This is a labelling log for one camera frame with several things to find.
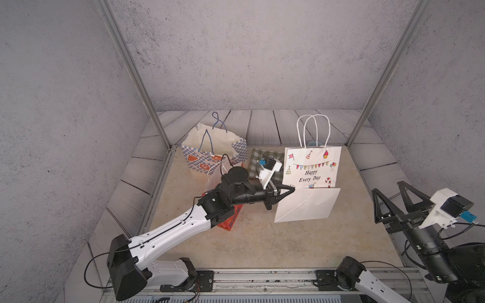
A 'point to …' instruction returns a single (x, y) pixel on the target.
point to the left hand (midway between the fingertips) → (295, 193)
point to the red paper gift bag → (229, 225)
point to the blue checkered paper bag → (204, 145)
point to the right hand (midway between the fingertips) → (389, 186)
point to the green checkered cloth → (258, 154)
